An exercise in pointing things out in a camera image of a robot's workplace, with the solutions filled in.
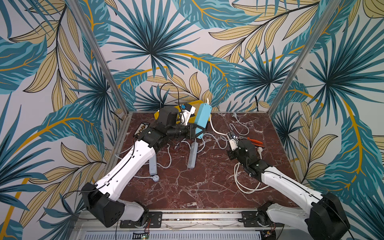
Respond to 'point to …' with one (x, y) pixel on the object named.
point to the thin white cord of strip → (217, 140)
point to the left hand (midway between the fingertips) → (201, 132)
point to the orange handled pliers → (256, 142)
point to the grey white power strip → (192, 155)
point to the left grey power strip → (153, 166)
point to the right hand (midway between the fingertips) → (231, 142)
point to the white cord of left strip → (155, 178)
